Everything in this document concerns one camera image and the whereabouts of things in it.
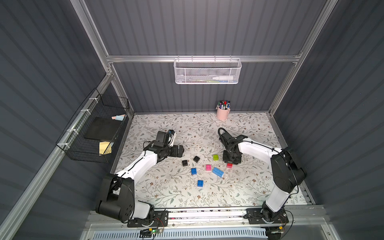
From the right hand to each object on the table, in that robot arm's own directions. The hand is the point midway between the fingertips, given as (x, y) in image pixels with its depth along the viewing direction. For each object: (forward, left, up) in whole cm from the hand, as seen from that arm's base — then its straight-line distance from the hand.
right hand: (227, 163), depth 90 cm
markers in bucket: (+41, -1, +10) cm, 42 cm away
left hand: (+5, +30, +8) cm, 31 cm away
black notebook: (+5, +66, +27) cm, 71 cm away
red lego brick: (-1, -1, -1) cm, 2 cm away
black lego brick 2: (+3, +19, -1) cm, 19 cm away
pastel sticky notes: (+16, +62, +24) cm, 68 cm away
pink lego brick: (-2, +12, -1) cm, 12 cm away
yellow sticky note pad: (-9, +56, +32) cm, 65 cm away
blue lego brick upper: (-5, +21, -2) cm, 21 cm away
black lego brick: (0, +27, -1) cm, 27 cm away
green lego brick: (+4, +7, -1) cm, 8 cm away
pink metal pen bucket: (+40, -1, +2) cm, 40 cm away
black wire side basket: (-7, +71, +33) cm, 78 cm away
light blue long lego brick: (-5, +6, -2) cm, 8 cm away
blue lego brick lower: (-12, +17, -2) cm, 21 cm away
